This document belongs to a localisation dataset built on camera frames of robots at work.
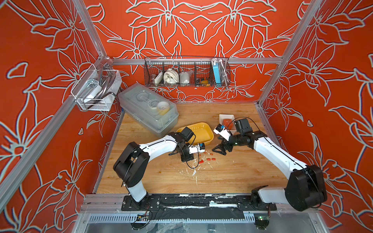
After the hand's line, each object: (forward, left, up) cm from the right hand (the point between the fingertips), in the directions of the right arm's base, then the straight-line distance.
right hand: (214, 142), depth 81 cm
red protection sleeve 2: (-5, +3, -13) cm, 14 cm away
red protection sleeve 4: (-1, 0, -14) cm, 14 cm away
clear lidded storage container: (+23, +42, +2) cm, 48 cm away
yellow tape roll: (+24, +32, +3) cm, 41 cm away
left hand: (-4, +13, -10) cm, 17 cm away
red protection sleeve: (-6, +7, -14) cm, 16 cm away
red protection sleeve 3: (-4, -1, -13) cm, 14 cm away
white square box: (+26, -15, -8) cm, 31 cm away
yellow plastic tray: (+16, +5, -12) cm, 21 cm away
